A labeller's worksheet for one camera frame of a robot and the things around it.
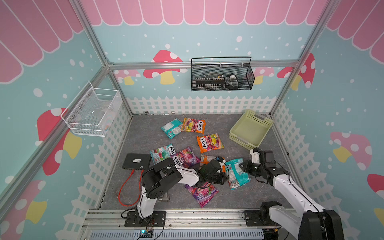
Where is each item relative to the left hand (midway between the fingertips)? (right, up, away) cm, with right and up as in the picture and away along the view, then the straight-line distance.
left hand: (227, 180), depth 86 cm
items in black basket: (-8, +59, +5) cm, 60 cm away
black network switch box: (-54, +10, +5) cm, 55 cm away
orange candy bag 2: (-9, +20, +15) cm, 27 cm away
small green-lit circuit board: (-43, -21, -14) cm, 50 cm away
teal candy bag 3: (+5, +3, -3) cm, 7 cm away
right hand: (+8, +9, 0) cm, 12 cm away
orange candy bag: (-20, +33, +26) cm, 46 cm away
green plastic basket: (+23, +30, +29) cm, 48 cm away
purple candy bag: (-24, +12, +6) cm, 28 cm away
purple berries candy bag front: (-15, -5, -7) cm, 17 cm away
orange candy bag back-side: (-12, +11, +7) cm, 18 cm away
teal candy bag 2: (-42, +14, +9) cm, 46 cm away
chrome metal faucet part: (-35, -7, -7) cm, 36 cm away
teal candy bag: (-36, +31, +23) cm, 52 cm away
